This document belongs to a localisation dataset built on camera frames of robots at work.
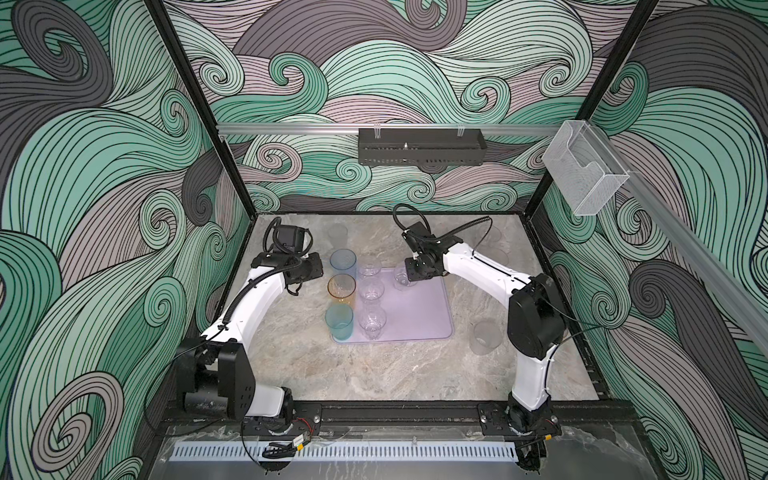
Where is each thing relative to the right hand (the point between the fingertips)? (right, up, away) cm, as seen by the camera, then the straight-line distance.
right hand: (415, 272), depth 91 cm
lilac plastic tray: (+2, -12, -1) cm, 13 cm away
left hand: (-29, +3, -6) cm, 30 cm away
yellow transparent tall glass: (-23, -5, 0) cm, 24 cm away
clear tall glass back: (-13, -13, -7) cm, 20 cm away
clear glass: (-15, +1, +9) cm, 17 cm away
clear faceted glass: (-14, -6, +1) cm, 15 cm away
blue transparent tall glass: (-23, +3, +3) cm, 23 cm away
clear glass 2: (+32, +6, +14) cm, 36 cm away
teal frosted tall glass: (-23, -13, -5) cm, 27 cm away
